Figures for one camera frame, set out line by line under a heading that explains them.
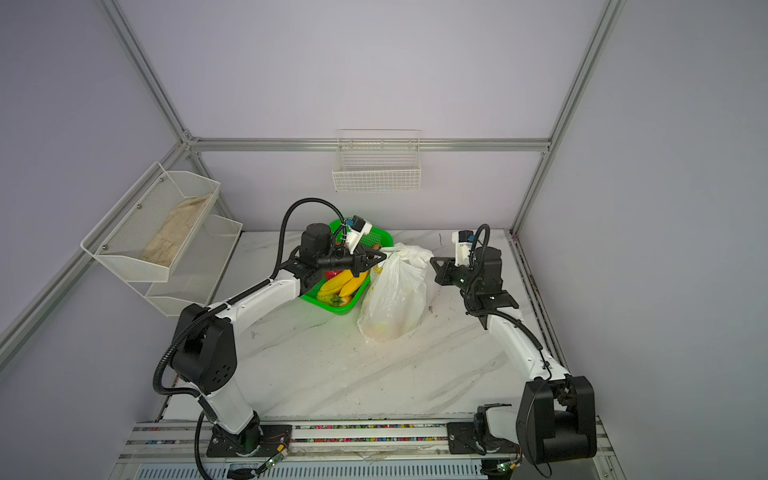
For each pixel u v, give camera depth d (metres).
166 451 0.73
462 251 0.73
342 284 0.91
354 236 0.73
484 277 0.62
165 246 0.76
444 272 0.77
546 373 0.43
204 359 0.47
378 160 0.95
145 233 0.77
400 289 0.80
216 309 0.49
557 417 0.41
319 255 0.68
